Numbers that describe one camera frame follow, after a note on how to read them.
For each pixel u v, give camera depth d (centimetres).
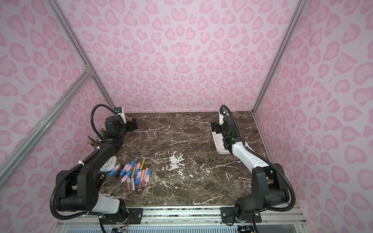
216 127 79
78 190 43
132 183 84
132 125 80
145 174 86
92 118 60
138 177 85
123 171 88
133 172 88
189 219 72
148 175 86
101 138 66
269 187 43
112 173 88
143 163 91
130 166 90
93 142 88
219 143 100
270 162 42
